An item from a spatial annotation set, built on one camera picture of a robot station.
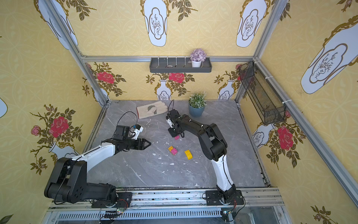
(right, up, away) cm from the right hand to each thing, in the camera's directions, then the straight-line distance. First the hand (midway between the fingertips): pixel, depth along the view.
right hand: (174, 135), depth 99 cm
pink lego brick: (+2, -1, -2) cm, 3 cm away
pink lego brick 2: (+1, -8, -11) cm, 14 cm away
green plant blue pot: (+17, +23, +1) cm, 28 cm away
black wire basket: (+60, +19, -12) cm, 64 cm away
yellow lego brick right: (+10, -11, -10) cm, 18 cm away
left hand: (-16, -4, -10) cm, 19 cm away
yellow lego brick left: (-2, -7, -7) cm, 10 cm away
